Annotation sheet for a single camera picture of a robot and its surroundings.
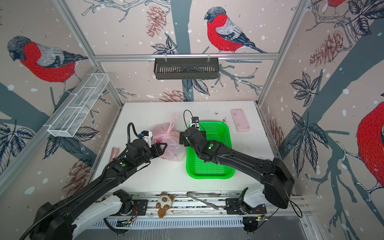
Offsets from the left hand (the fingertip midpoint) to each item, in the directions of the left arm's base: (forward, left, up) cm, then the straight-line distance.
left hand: (164, 145), depth 78 cm
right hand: (+5, -11, +3) cm, 13 cm away
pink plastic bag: (+12, +4, -6) cm, 14 cm away
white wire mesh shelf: (+3, +46, +14) cm, 48 cm away
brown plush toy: (-24, -1, -14) cm, 28 cm away
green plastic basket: (-6, -17, -17) cm, 25 cm away
